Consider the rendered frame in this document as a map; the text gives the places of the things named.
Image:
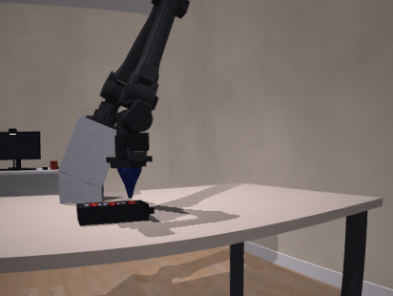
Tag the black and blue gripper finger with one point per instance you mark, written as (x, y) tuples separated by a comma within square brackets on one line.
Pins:
[(125, 174), (135, 172)]

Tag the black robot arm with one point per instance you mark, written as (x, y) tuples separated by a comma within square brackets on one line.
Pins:
[(140, 68)]

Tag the black power strip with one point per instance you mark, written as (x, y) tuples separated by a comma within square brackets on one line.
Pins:
[(114, 211)]

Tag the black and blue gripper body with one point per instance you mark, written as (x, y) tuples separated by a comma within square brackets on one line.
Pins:
[(126, 163)]

